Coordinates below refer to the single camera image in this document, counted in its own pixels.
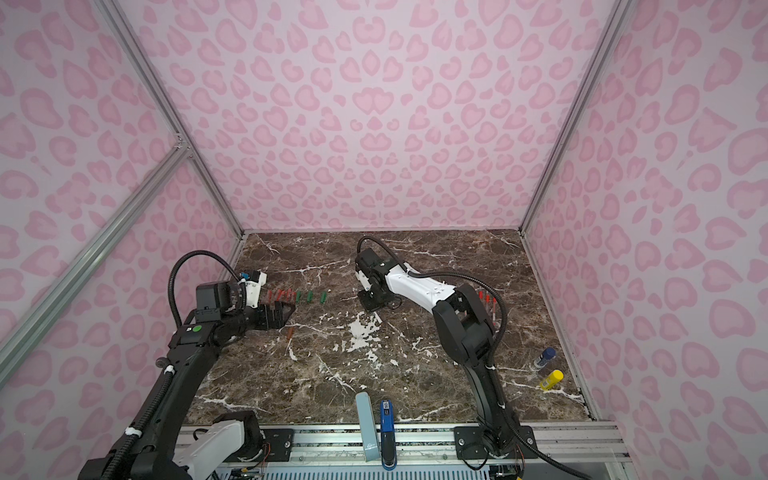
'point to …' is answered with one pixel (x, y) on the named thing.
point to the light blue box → (367, 427)
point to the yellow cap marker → (553, 378)
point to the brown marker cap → (290, 331)
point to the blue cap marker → (547, 354)
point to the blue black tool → (388, 435)
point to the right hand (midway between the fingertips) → (371, 304)
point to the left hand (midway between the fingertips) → (279, 302)
